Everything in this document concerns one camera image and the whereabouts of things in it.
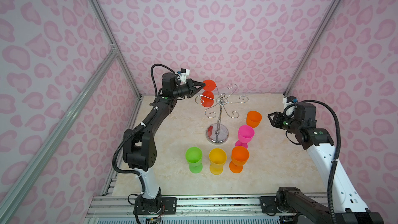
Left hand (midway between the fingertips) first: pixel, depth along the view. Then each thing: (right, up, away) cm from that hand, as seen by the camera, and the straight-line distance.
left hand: (206, 82), depth 77 cm
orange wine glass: (+27, -19, +12) cm, 35 cm away
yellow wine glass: (+6, -38, +3) cm, 39 cm away
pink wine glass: (+22, -27, +7) cm, 35 cm away
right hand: (+31, -16, -4) cm, 35 cm away
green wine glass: (-6, -37, +2) cm, 38 cm away
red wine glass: (0, -7, -1) cm, 7 cm away
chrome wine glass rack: (+7, -29, +20) cm, 36 cm away
